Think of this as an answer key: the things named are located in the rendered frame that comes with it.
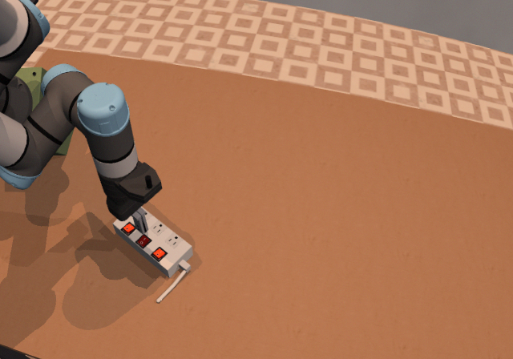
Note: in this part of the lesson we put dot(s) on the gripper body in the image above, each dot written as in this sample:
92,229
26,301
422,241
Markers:
132,186

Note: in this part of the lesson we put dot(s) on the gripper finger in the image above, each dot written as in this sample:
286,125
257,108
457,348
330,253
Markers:
138,222
142,213

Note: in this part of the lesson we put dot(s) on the white power strip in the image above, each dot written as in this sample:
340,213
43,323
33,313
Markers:
159,245

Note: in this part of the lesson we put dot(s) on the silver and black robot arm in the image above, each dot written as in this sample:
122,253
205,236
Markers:
99,110

